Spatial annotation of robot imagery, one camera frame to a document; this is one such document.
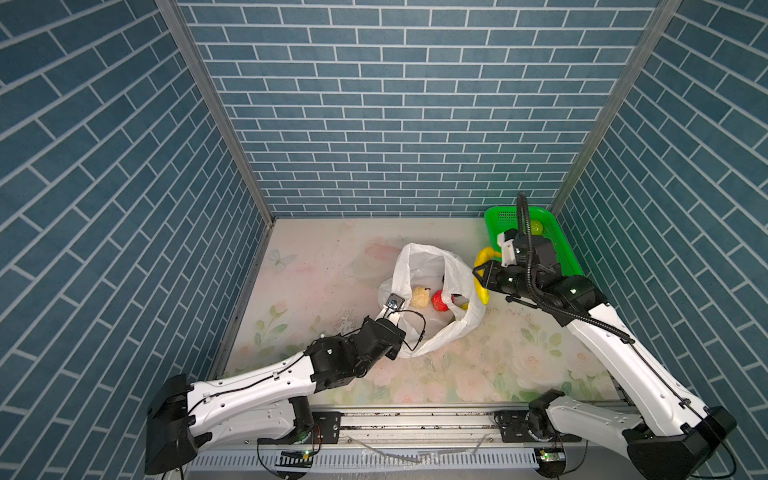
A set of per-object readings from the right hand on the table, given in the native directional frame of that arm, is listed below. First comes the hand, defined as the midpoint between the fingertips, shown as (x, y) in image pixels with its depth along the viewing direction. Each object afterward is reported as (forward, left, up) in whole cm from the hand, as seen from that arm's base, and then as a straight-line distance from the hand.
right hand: (473, 267), depth 73 cm
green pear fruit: (+37, -30, -21) cm, 52 cm away
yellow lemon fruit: (+2, -2, +2) cm, 4 cm away
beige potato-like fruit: (+3, +12, -21) cm, 24 cm away
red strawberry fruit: (+2, +7, -22) cm, 23 cm away
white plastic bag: (+2, +6, -20) cm, 21 cm away
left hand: (-11, +17, -10) cm, 23 cm away
